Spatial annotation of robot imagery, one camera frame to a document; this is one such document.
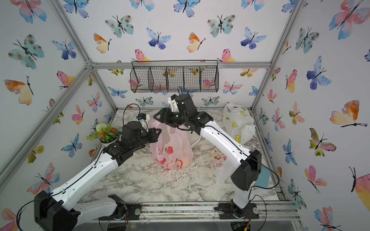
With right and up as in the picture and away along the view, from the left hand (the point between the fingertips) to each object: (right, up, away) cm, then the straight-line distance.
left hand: (162, 129), depth 76 cm
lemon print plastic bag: (+48, +3, +26) cm, 55 cm away
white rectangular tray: (+17, -7, +25) cm, 31 cm away
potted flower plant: (-35, -3, +9) cm, 36 cm away
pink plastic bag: (+5, -12, +5) cm, 14 cm away
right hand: (-1, +6, -7) cm, 10 cm away
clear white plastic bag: (+31, -20, +2) cm, 37 cm away
